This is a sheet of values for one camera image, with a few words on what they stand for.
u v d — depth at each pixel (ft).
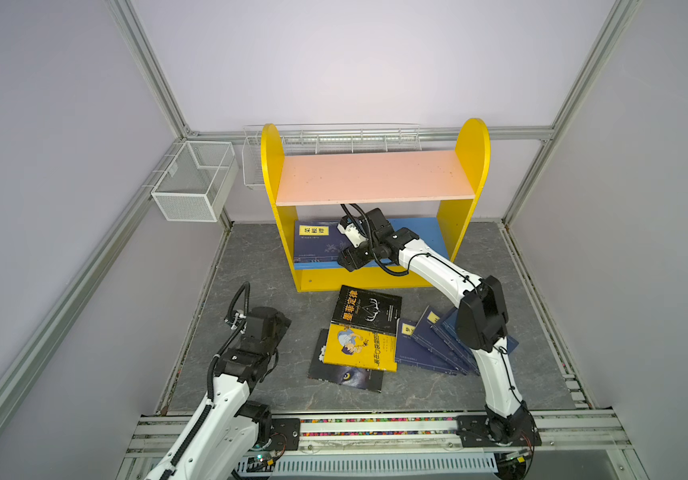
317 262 2.94
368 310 3.07
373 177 2.48
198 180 3.41
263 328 1.98
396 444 2.42
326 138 3.08
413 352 2.86
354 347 2.79
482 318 1.78
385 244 2.26
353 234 2.70
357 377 2.69
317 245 3.00
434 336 2.89
